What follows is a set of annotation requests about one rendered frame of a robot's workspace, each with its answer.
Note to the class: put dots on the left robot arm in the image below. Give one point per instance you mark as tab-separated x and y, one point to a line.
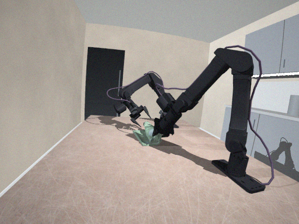
241	64

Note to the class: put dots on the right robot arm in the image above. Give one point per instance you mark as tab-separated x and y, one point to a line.
126	92

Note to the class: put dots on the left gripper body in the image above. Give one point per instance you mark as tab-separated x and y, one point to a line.
162	126

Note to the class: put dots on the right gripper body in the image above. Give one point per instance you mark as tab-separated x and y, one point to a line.
137	114

